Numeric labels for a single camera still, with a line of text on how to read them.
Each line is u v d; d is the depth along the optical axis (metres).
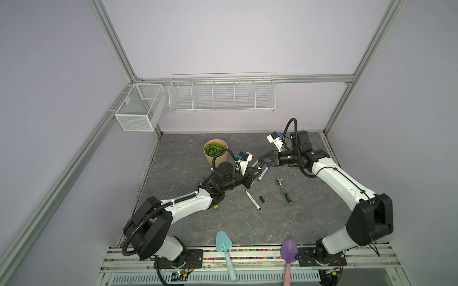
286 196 0.91
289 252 0.76
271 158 0.71
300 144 0.64
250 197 0.91
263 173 1.00
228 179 0.64
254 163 0.66
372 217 0.43
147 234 0.43
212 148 0.96
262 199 0.91
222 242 0.76
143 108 1.02
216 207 0.87
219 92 0.99
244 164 0.70
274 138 0.73
